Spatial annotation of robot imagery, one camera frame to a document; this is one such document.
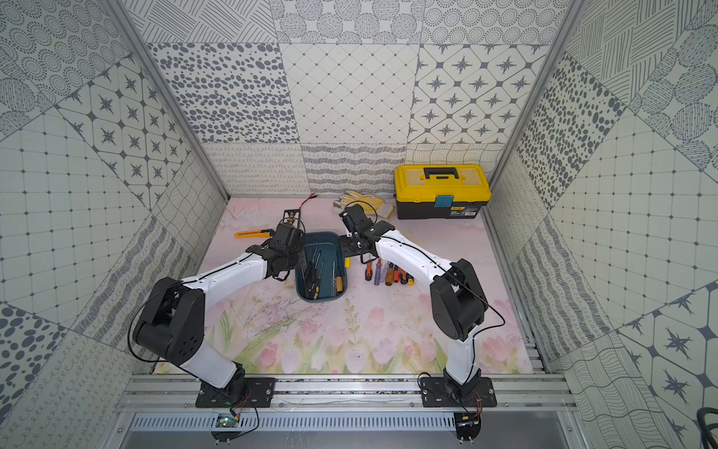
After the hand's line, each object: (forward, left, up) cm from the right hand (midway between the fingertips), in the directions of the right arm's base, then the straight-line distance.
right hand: (351, 248), depth 89 cm
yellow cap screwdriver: (-7, +11, -10) cm, 16 cm away
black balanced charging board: (+23, +27, -11) cm, 37 cm away
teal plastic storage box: (-6, +9, -10) cm, 15 cm away
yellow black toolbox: (+25, -33, +2) cm, 41 cm away
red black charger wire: (+37, +21, -12) cm, 44 cm away
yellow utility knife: (+14, +39, -11) cm, 43 cm away
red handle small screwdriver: (-3, -15, -11) cm, 19 cm away
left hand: (+1, +18, -3) cm, 18 cm away
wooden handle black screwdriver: (-3, -13, -11) cm, 18 cm away
